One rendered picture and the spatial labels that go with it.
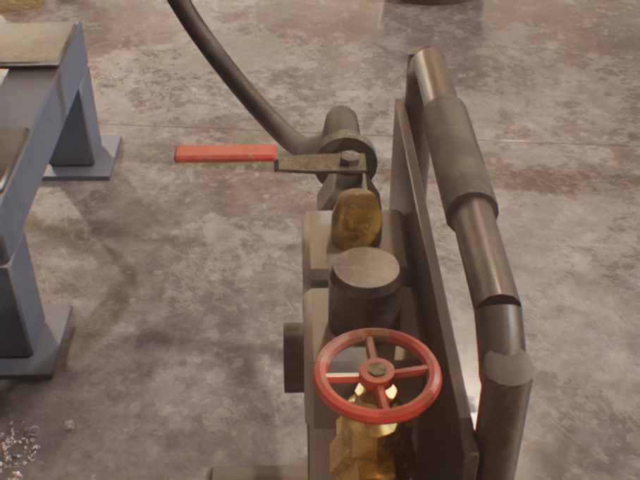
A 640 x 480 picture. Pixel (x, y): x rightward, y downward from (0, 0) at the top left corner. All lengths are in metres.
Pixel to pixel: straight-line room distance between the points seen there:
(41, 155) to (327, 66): 0.82
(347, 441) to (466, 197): 0.16
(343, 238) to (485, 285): 0.20
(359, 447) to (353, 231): 0.18
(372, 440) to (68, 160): 1.20
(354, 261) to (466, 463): 0.16
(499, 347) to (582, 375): 0.81
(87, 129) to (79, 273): 0.30
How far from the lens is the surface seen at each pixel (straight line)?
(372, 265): 0.58
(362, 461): 0.55
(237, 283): 1.37
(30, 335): 1.28
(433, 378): 0.51
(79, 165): 1.67
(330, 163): 0.75
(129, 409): 1.21
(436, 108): 0.63
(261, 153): 0.74
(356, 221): 0.65
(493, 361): 0.46
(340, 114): 0.86
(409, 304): 0.63
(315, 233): 0.69
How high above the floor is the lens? 0.87
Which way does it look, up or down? 37 degrees down
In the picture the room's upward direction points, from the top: straight up
